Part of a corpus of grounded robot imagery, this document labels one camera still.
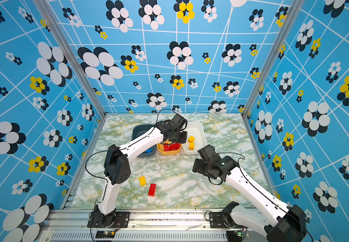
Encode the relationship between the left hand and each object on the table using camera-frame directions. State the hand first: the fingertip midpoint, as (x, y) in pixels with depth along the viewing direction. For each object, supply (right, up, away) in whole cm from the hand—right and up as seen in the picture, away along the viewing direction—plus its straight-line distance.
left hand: (187, 138), depth 88 cm
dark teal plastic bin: (-35, +4, +17) cm, 39 cm away
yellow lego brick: (+4, -6, +11) cm, 13 cm away
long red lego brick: (-20, -28, -6) cm, 35 cm away
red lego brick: (-13, -7, +10) cm, 18 cm away
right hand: (+6, -15, -10) cm, 19 cm away
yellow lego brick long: (-26, -23, -4) cm, 35 cm away
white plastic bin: (+7, +5, +18) cm, 21 cm away
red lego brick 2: (-7, -6, +11) cm, 14 cm away
